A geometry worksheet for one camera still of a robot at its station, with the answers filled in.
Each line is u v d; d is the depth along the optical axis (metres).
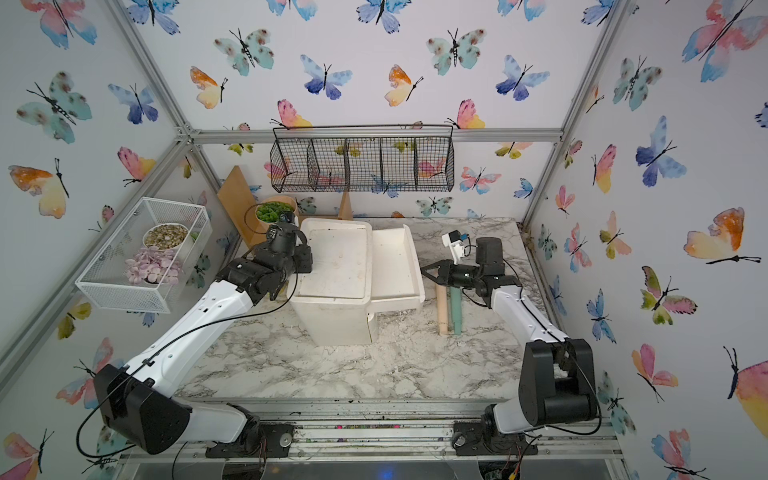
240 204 1.03
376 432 0.76
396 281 0.89
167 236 0.71
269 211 0.96
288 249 0.60
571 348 0.44
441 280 0.73
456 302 0.96
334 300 0.70
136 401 0.38
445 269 0.73
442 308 0.95
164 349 0.43
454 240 0.77
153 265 0.63
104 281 0.63
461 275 0.75
